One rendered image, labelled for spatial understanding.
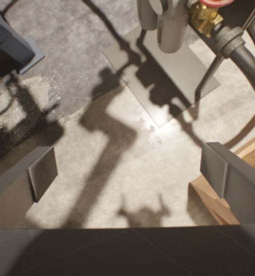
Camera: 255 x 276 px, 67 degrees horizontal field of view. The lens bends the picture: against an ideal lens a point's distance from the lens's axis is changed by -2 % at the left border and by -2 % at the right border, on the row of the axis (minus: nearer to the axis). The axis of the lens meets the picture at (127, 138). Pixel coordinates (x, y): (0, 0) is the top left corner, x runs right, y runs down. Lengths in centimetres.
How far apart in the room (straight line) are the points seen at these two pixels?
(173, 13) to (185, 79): 43
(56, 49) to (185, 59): 58
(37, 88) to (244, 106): 88
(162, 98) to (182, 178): 32
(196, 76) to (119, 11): 46
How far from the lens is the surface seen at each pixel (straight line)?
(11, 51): 99
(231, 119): 86
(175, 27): 53
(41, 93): 97
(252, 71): 41
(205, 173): 16
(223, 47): 41
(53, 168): 17
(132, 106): 82
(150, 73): 85
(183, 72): 86
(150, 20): 63
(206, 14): 42
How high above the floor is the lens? 79
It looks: 80 degrees down
